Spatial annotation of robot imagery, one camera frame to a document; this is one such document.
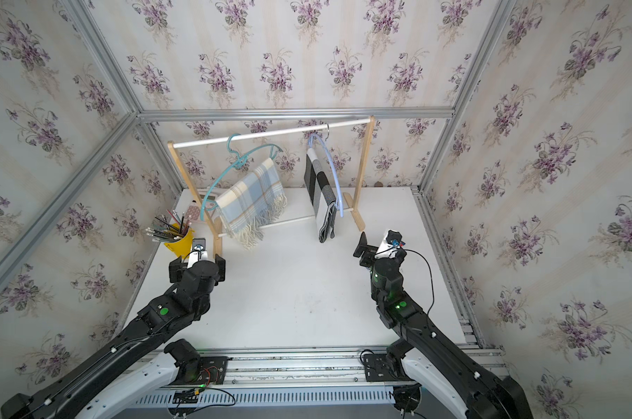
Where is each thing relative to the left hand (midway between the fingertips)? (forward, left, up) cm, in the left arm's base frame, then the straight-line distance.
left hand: (205, 259), depth 75 cm
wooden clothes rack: (+28, -47, -7) cm, 55 cm away
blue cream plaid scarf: (+22, -10, +1) cm, 24 cm away
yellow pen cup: (+16, +18, -10) cm, 26 cm away
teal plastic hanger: (+49, +4, -6) cm, 50 cm away
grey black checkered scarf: (+22, -34, +5) cm, 41 cm away
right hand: (+6, -52, +3) cm, 52 cm away
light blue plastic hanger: (+53, -37, +4) cm, 65 cm away
